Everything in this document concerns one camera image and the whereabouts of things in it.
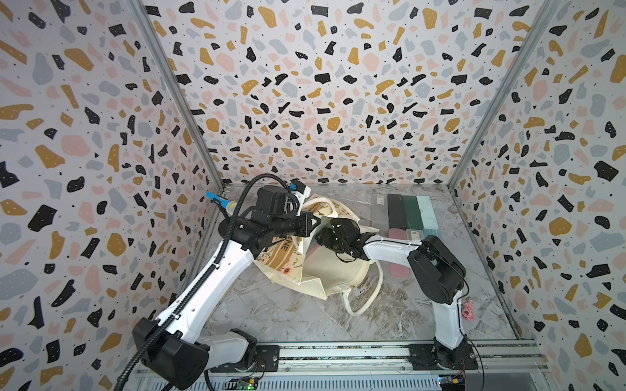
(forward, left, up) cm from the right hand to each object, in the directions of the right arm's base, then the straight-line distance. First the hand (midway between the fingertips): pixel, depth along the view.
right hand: (320, 238), depth 95 cm
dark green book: (+18, -41, -7) cm, 45 cm away
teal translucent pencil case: (+8, -46, -6) cm, 47 cm away
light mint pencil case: (+17, -47, -7) cm, 51 cm away
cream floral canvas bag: (-11, -6, +5) cm, 14 cm away
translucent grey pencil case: (+19, -26, -7) cm, 33 cm away
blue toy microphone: (+2, +31, +16) cm, 35 cm away
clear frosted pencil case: (+7, -40, -7) cm, 41 cm away
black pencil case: (+21, -34, -8) cm, 40 cm away
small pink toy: (-24, -51, -6) cm, 56 cm away
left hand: (-10, -2, +24) cm, 26 cm away
